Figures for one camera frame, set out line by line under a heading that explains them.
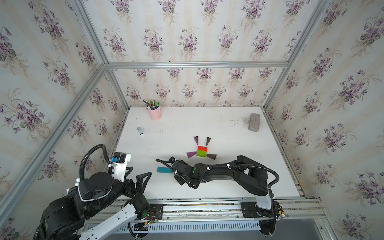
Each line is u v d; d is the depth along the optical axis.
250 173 0.52
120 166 0.46
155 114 1.09
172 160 0.75
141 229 0.71
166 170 0.64
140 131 1.02
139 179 0.47
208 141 0.98
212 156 0.91
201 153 0.95
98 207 0.38
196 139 0.99
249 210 0.73
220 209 0.75
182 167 0.65
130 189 0.46
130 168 0.58
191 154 0.93
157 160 0.66
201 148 0.97
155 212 0.73
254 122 1.07
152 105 1.06
